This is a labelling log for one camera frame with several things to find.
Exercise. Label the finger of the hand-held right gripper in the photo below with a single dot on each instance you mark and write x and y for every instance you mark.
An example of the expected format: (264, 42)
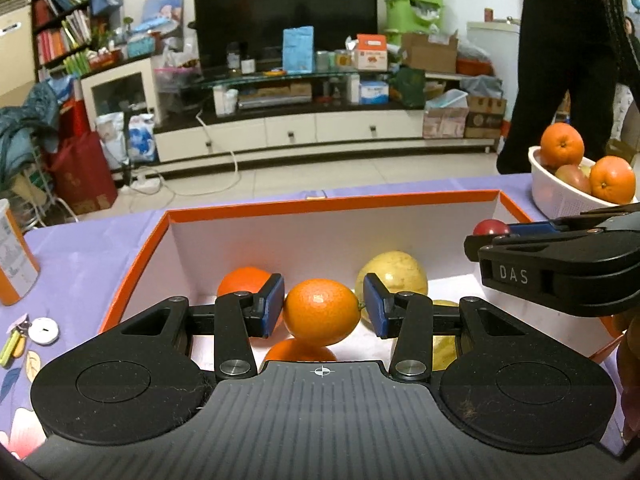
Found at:
(530, 229)
(500, 246)

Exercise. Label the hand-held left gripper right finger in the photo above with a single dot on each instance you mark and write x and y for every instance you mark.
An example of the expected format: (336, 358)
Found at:
(372, 305)

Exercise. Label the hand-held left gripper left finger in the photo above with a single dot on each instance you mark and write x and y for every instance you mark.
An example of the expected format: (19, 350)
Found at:
(275, 305)

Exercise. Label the small red plum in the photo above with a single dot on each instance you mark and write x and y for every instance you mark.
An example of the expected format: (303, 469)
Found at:
(490, 227)

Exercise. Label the yellow speckled pear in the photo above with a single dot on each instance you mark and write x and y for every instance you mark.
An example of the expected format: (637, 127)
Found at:
(395, 272)
(447, 352)

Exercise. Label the large red-orange tangerine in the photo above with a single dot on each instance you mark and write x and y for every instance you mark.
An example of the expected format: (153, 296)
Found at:
(242, 280)

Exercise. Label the small oval orange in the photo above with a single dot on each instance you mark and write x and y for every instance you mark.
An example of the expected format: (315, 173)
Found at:
(320, 312)

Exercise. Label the orange cardboard box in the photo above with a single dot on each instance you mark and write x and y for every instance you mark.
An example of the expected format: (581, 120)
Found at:
(300, 240)

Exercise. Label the person's right hand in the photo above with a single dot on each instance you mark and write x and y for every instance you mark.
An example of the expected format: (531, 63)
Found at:
(628, 350)

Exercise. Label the white plastic basket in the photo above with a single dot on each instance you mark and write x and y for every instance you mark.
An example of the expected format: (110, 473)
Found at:
(560, 196)

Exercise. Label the red apple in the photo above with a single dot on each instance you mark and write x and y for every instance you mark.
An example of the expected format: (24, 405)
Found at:
(572, 178)

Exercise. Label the large navel orange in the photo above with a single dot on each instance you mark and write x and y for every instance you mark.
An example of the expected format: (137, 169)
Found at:
(612, 180)
(562, 145)

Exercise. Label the brown printed carton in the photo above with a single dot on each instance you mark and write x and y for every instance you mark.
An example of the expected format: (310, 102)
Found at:
(485, 110)

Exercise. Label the pink carton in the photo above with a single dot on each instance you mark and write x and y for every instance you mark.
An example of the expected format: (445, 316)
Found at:
(442, 123)

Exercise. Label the clear plastic container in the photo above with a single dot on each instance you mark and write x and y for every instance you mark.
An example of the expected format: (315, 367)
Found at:
(447, 100)

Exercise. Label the orange plastic basin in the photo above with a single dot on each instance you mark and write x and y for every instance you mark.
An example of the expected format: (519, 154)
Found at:
(472, 66)

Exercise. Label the white power strip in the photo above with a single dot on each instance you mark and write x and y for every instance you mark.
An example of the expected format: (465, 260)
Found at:
(142, 185)

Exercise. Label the white tv cabinet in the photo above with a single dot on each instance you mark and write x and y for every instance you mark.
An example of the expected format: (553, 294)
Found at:
(340, 127)

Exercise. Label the dark green bag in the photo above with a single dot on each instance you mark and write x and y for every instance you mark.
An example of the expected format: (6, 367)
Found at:
(407, 87)

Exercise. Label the purple floral tablecloth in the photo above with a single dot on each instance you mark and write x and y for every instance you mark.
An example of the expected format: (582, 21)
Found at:
(90, 260)

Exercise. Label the white freezer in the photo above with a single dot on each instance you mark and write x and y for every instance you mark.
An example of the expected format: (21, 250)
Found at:
(495, 40)

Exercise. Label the blue white tissue box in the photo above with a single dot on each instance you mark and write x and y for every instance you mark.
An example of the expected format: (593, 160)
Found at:
(374, 92)

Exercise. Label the brown cardboard box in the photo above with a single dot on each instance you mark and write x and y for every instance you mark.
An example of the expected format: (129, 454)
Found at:
(430, 52)

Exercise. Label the white blue printed sack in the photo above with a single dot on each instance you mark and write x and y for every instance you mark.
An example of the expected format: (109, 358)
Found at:
(142, 137)

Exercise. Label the orange white carton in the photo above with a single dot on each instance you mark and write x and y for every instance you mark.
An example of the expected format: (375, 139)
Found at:
(371, 52)

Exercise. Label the white round tag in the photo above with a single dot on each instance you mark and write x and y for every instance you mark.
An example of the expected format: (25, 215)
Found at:
(43, 331)

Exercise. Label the red shopping bag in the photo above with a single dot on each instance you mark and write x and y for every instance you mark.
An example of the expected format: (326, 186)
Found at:
(80, 172)

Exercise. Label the green stacking rack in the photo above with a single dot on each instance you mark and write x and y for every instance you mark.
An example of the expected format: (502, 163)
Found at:
(415, 5)

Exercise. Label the blue paper packet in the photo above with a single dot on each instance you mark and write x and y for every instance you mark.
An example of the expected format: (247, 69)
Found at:
(298, 50)

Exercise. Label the white glass-door cabinet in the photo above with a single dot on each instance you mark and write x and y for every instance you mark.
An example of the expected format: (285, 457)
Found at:
(120, 92)

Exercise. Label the orange white canister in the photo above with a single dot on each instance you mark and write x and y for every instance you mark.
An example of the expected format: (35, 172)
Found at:
(12, 260)

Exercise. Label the black television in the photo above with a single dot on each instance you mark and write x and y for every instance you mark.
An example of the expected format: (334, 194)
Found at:
(280, 5)

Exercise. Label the blue padded jacket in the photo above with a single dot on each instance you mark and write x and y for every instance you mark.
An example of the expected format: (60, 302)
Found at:
(27, 120)

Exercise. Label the framed photo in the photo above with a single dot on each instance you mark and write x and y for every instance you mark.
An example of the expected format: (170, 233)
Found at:
(162, 12)

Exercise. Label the dark bookshelf with books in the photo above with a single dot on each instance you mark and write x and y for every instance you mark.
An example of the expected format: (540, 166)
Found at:
(62, 20)

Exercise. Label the beige standing air conditioner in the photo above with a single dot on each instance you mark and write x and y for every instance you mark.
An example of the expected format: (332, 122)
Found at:
(15, 45)

